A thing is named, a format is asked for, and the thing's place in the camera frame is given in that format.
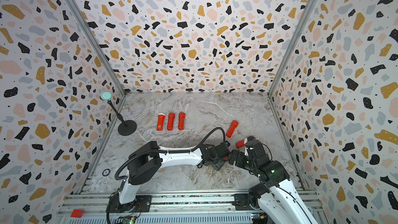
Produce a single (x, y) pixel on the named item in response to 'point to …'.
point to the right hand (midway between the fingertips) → (237, 158)
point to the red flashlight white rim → (160, 121)
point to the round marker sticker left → (106, 172)
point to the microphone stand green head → (128, 127)
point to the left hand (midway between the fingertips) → (224, 160)
